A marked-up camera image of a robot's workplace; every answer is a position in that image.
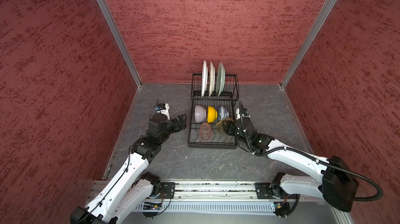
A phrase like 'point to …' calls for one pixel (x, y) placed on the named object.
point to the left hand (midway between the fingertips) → (179, 120)
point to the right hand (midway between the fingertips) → (225, 126)
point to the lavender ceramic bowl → (200, 113)
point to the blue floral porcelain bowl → (222, 113)
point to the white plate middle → (212, 82)
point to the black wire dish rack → (212, 104)
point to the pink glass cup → (205, 132)
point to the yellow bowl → (212, 114)
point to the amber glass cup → (219, 126)
